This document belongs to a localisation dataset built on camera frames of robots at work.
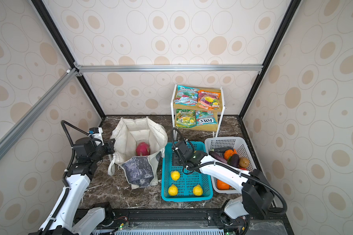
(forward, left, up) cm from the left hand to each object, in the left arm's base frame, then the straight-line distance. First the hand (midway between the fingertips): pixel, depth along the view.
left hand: (117, 137), depth 77 cm
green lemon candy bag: (+18, -37, -5) cm, 41 cm away
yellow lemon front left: (-22, -29, -19) cm, 41 cm away
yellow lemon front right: (-22, -43, -18) cm, 51 cm away
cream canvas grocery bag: (-15, -12, -8) cm, 21 cm away
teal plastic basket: (-18, -32, -23) cm, 43 cm away
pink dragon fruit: (+2, -10, -16) cm, 19 cm away
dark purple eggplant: (-6, -65, -15) cm, 67 cm away
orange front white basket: (-19, -56, -18) cm, 62 cm away
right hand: (-6, -32, -12) cm, 34 cm away
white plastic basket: (+8, -70, -17) cm, 72 cm away
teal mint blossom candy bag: (+20, -37, +11) cm, 43 cm away
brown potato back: (-8, -69, -12) cm, 70 cm away
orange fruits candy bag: (+16, -48, +12) cm, 52 cm away
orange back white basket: (+1, -64, -19) cm, 67 cm away
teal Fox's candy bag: (+20, -49, -7) cm, 54 cm away
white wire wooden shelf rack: (+14, -43, +7) cm, 45 cm away
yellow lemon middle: (-13, -31, -19) cm, 38 cm away
